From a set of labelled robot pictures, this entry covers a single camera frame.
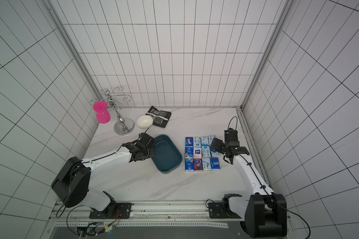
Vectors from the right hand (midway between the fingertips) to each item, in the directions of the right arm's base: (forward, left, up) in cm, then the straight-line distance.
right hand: (213, 143), depth 87 cm
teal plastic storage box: (-3, +29, -13) cm, 32 cm away
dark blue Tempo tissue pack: (+5, +15, -7) cm, 17 cm away
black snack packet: (+24, +37, -7) cm, 45 cm away
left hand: (-7, +39, -6) cm, 40 cm away
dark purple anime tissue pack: (-10, +9, -8) cm, 16 cm away
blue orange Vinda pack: (-11, +14, -7) cm, 19 cm away
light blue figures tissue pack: (-1, +4, -8) cm, 9 cm away
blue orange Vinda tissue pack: (-2, +15, -8) cm, 17 cm away
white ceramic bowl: (+20, +48, -7) cm, 53 cm away
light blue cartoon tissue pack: (+2, +4, -8) cm, 10 cm away
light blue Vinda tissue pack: (+5, +9, -8) cm, 13 cm away
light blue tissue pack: (+8, 0, -8) cm, 11 cm away
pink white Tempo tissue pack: (-2, +9, -8) cm, 13 cm away
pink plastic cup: (+6, +64, +18) cm, 66 cm away
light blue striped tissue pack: (-9, +4, -8) cm, 13 cm away
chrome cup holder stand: (+16, +64, -8) cm, 66 cm away
